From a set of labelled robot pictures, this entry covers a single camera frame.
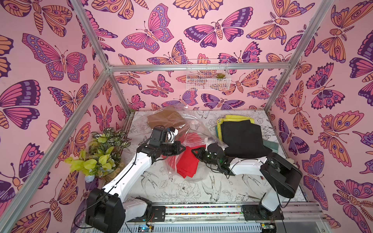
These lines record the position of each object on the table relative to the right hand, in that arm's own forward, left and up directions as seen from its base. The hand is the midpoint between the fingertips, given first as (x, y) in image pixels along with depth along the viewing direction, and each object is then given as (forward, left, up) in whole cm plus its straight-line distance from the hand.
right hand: (191, 149), depth 85 cm
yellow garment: (+26, -27, 0) cm, 37 cm away
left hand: (-2, +3, +6) cm, 7 cm away
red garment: (-7, +3, -2) cm, 8 cm away
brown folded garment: (+29, +19, -5) cm, 35 cm away
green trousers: (+19, -17, -7) cm, 27 cm away
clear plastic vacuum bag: (+28, -3, -12) cm, 31 cm away
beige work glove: (-1, -62, -10) cm, 63 cm away
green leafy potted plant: (-13, +42, +14) cm, 46 cm away
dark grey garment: (+10, -33, -3) cm, 35 cm away
